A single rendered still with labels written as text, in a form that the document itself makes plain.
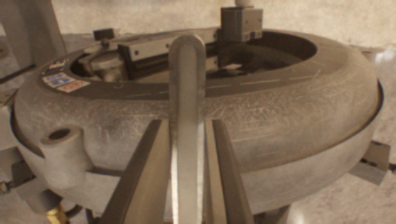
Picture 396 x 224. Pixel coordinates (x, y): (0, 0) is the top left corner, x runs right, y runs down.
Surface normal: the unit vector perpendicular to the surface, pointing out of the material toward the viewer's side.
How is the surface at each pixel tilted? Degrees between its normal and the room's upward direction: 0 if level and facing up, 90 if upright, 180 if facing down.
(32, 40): 0
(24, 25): 0
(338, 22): 0
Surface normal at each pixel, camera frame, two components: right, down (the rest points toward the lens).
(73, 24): 0.07, 0.48
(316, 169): 0.32, 0.42
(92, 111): -0.16, -0.62
